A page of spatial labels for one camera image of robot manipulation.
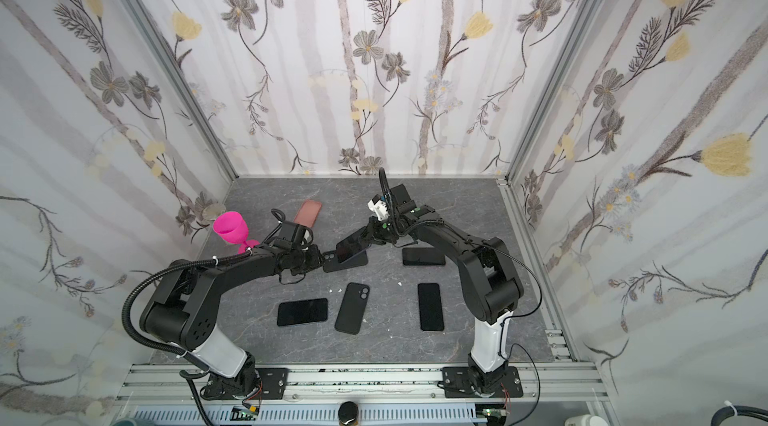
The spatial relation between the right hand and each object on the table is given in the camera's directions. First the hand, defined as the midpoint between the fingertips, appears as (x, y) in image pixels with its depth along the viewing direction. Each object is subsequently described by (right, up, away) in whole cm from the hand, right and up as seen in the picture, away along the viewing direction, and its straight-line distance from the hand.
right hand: (354, 229), depth 85 cm
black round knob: (+2, -36, -24) cm, 43 cm away
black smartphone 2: (+23, -24, +5) cm, 34 cm away
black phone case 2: (-1, -24, +1) cm, 25 cm away
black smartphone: (-3, -7, +16) cm, 17 cm away
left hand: (-12, -8, +10) cm, 18 cm away
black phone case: (-9, -12, +12) cm, 19 cm away
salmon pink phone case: (-20, +4, +24) cm, 31 cm away
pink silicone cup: (-35, 0, 0) cm, 35 cm away
